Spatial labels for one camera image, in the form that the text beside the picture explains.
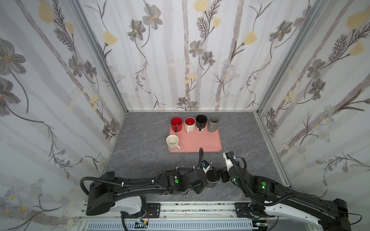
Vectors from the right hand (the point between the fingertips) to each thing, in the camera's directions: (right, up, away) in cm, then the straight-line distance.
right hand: (216, 163), depth 74 cm
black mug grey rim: (-3, -9, -1) cm, 9 cm away
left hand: (-8, -8, 0) cm, 11 cm away
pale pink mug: (-25, +9, +20) cm, 34 cm away
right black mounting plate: (+14, -25, -1) cm, 28 cm away
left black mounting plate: (-33, -25, -1) cm, 42 cm away
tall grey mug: (+4, +24, +29) cm, 37 cm away
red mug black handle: (-24, +21, +32) cm, 45 cm away
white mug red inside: (-14, +21, +33) cm, 41 cm away
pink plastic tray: (-12, +8, +28) cm, 32 cm away
